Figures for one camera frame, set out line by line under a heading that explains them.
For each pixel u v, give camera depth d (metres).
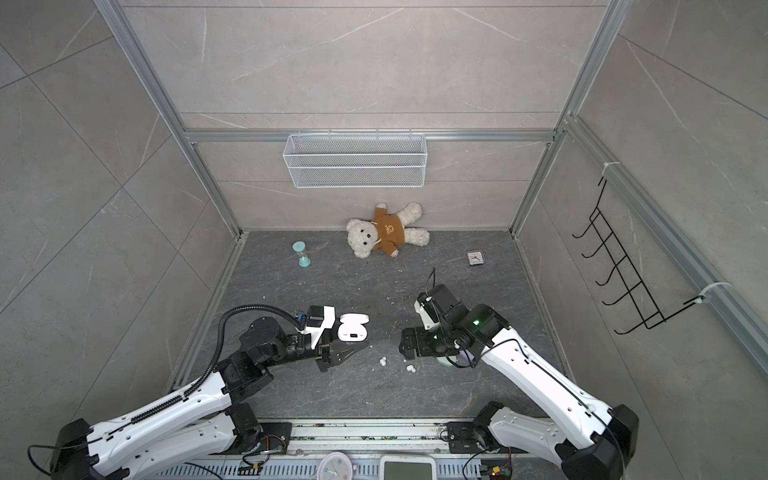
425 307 0.57
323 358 0.54
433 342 0.60
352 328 0.58
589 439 0.38
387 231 1.10
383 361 0.86
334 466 0.68
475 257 1.10
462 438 0.73
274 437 0.73
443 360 0.85
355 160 1.00
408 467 0.66
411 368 0.84
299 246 1.03
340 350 0.56
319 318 0.51
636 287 0.62
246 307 0.45
